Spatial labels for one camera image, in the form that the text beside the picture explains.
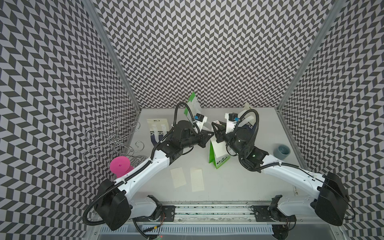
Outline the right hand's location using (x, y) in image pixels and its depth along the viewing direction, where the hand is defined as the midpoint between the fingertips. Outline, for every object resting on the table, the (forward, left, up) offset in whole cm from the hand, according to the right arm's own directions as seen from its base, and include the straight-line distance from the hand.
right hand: (213, 125), depth 72 cm
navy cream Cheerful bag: (+6, +31, -10) cm, 33 cm away
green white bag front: (+23, +11, -10) cm, 28 cm away
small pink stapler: (0, -2, +2) cm, 3 cm away
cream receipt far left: (-15, +20, -29) cm, 38 cm away
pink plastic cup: (-21, +38, +1) cm, 44 cm away
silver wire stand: (+8, +61, -21) cm, 65 cm away
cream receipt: (-17, +9, -29) cm, 35 cm away
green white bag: (-10, -2, -9) cm, 14 cm away
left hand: (-4, 0, -3) cm, 5 cm away
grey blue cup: (-1, -44, -27) cm, 52 cm away
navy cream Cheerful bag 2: (+10, -22, -10) cm, 26 cm away
